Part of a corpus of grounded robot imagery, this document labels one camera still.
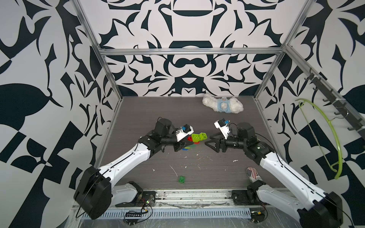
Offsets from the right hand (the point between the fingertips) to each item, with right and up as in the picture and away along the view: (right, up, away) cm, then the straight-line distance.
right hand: (209, 137), depth 73 cm
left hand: (-10, +1, +3) cm, 10 cm away
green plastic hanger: (+49, -7, -16) cm, 52 cm away
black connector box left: (-38, -39, -1) cm, 55 cm away
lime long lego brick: (-7, 0, 0) cm, 7 cm away
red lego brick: (-10, -1, 0) cm, 10 cm away
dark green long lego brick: (-8, -4, 0) cm, 9 cm away
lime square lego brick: (-3, +1, +1) cm, 3 cm away
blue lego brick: (-13, -7, +4) cm, 15 cm away
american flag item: (+25, -21, +6) cm, 34 cm away
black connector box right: (+23, -39, -2) cm, 45 cm away
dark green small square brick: (-14, -25, +8) cm, 30 cm away
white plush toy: (+15, +18, +26) cm, 35 cm away
